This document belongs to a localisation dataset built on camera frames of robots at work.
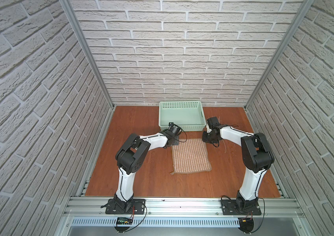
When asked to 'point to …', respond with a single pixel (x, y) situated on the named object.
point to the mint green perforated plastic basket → (187, 115)
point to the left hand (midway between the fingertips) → (172, 135)
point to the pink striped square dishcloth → (190, 155)
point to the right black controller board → (246, 224)
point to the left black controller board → (124, 221)
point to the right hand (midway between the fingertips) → (200, 139)
